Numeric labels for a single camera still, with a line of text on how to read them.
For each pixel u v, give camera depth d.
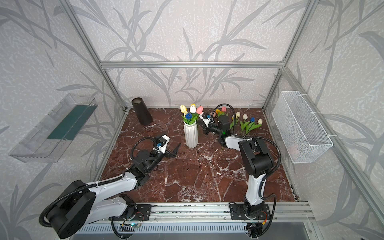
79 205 0.42
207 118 0.79
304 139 0.61
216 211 0.75
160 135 1.05
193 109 0.78
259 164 0.50
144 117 1.07
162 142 0.64
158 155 0.69
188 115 0.72
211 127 0.83
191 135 0.87
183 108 0.77
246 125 1.08
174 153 0.72
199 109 0.79
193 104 0.79
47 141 0.64
